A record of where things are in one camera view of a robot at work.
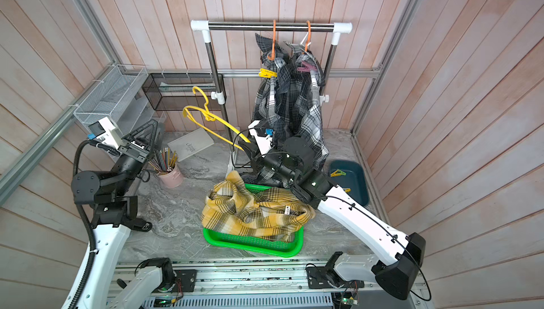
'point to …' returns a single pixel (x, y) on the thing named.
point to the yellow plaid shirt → (232, 208)
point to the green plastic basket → (290, 249)
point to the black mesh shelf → (174, 91)
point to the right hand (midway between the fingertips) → (241, 140)
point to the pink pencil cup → (172, 178)
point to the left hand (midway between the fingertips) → (164, 127)
